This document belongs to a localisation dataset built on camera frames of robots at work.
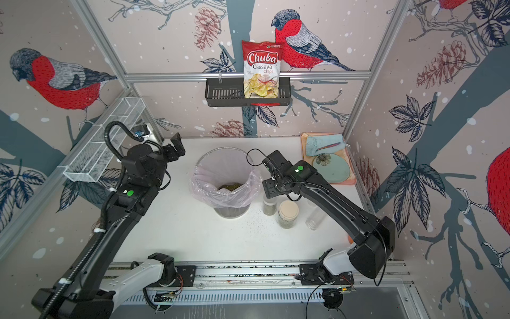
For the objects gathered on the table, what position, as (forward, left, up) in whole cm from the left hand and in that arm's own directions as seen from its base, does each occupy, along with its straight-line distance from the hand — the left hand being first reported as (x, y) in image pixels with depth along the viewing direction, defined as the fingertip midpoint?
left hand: (168, 132), depth 67 cm
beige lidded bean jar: (-18, -42, -26) cm, 53 cm away
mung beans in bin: (+1, -17, -38) cm, 42 cm away
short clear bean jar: (-13, -36, -30) cm, 49 cm away
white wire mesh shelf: (-4, +32, -10) cm, 34 cm away
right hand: (-9, -37, -21) cm, 44 cm away
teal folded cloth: (+30, -64, -38) cm, 80 cm away
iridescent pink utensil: (+30, -73, -40) cm, 88 cm away
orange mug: (-23, -71, -42) cm, 85 cm away
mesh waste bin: (+2, -17, -22) cm, 28 cm away
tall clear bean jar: (-14, -57, -39) cm, 70 cm away
